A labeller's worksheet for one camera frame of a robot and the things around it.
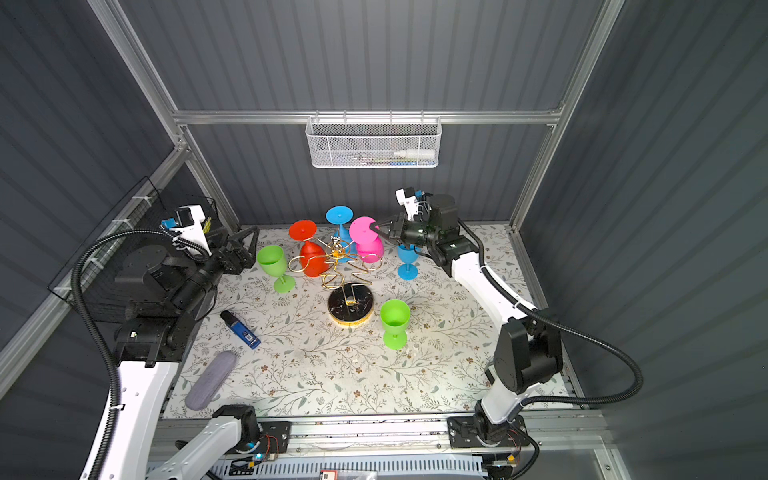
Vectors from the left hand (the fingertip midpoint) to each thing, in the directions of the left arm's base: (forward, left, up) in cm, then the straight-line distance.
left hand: (241, 229), depth 60 cm
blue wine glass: (+15, -37, -28) cm, 49 cm away
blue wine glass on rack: (+18, -18, -13) cm, 29 cm away
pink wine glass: (+7, -26, -14) cm, 30 cm away
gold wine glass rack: (+6, -18, -42) cm, 46 cm away
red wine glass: (+12, -9, -25) cm, 29 cm away
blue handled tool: (0, +17, -42) cm, 46 cm away
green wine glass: (-3, -32, -33) cm, 47 cm away
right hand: (+7, -27, -9) cm, 29 cm away
